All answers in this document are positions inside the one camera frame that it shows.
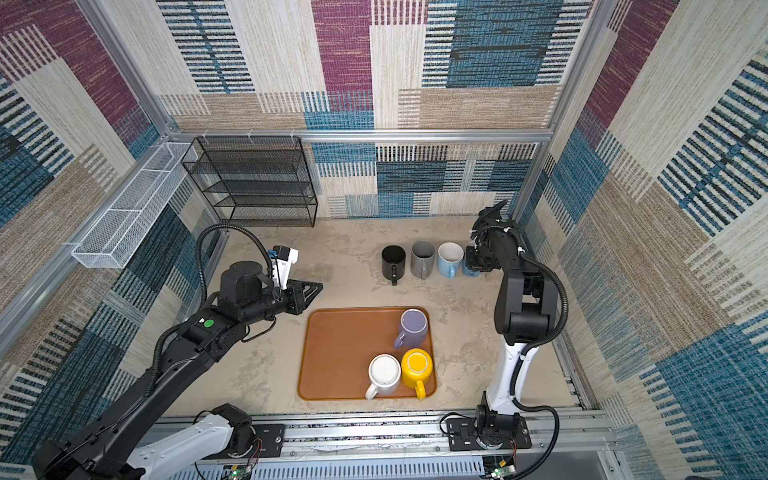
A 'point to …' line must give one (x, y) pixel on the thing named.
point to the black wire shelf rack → (255, 178)
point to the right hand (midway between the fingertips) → (478, 269)
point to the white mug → (384, 372)
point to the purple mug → (414, 323)
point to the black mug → (393, 258)
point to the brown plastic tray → (367, 353)
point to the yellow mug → (416, 368)
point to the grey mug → (423, 254)
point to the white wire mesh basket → (112, 241)
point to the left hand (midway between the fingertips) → (320, 282)
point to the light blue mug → (449, 257)
